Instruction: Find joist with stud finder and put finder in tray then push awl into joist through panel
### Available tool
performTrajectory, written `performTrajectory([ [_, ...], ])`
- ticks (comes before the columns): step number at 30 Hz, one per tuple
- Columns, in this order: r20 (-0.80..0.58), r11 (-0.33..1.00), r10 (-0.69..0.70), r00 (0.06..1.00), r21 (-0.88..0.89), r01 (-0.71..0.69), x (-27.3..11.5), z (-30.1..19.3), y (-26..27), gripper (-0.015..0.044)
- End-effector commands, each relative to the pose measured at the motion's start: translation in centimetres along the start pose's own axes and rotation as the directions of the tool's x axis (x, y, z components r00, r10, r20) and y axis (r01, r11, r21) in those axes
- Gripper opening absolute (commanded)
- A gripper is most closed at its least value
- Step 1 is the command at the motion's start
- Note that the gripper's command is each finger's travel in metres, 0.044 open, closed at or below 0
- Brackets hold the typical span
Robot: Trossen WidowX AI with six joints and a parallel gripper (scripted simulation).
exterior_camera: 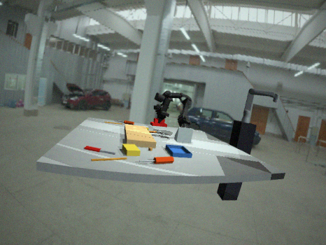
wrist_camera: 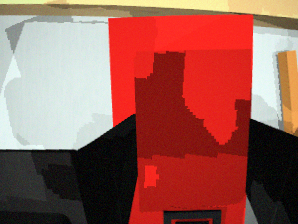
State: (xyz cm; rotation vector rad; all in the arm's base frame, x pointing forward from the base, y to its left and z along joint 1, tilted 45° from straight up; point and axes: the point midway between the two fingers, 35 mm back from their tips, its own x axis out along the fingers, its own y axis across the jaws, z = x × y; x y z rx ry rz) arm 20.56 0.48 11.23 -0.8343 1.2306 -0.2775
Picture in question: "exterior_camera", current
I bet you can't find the red rectangular block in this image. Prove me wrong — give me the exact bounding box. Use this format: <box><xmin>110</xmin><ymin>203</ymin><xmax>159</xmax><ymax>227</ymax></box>
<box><xmin>150</xmin><ymin>118</ymin><xmax>167</xmax><ymax>127</ymax></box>

